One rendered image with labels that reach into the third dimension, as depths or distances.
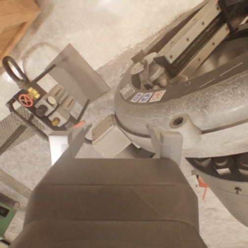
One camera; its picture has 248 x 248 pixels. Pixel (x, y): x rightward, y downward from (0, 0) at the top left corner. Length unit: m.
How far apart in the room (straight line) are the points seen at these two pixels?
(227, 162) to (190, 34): 0.40
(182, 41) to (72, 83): 1.01
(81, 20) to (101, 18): 0.13
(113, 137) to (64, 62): 0.94
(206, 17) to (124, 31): 0.67
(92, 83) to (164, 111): 1.06
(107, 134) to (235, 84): 0.35
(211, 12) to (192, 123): 0.43
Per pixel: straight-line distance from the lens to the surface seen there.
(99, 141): 0.53
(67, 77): 1.42
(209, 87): 0.32
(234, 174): 0.65
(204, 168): 0.69
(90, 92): 1.41
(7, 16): 1.05
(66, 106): 1.08
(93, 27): 1.25
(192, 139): 0.31
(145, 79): 0.48
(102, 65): 1.30
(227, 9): 0.70
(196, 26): 0.61
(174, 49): 0.55
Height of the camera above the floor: 1.19
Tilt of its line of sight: 51 degrees down
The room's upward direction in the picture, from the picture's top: 169 degrees counter-clockwise
